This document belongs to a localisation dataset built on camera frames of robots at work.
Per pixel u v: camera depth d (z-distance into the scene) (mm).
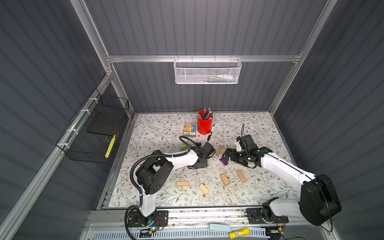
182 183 844
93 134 728
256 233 704
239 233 680
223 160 937
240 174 886
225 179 844
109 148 677
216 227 693
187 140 867
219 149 994
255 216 735
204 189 823
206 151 734
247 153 655
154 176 500
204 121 987
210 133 1077
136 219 722
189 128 1084
